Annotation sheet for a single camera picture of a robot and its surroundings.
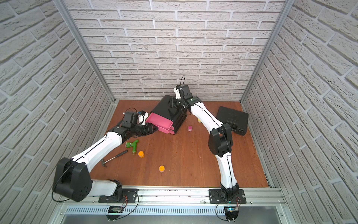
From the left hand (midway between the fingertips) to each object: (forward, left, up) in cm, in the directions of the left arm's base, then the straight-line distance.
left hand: (158, 126), depth 83 cm
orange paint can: (-11, +11, -15) cm, 22 cm away
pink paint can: (+8, -21, -14) cm, 26 cm away
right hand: (+17, -9, +4) cm, 20 cm away
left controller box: (-42, +20, -19) cm, 50 cm away
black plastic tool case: (+13, -56, -9) cm, 58 cm away
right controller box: (-42, -41, -17) cm, 61 cm away
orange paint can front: (-21, -3, -14) cm, 25 cm away
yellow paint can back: (+16, -28, -15) cm, 36 cm away
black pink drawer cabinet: (+6, -5, 0) cm, 8 cm away
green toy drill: (-4, +18, -15) cm, 24 cm away
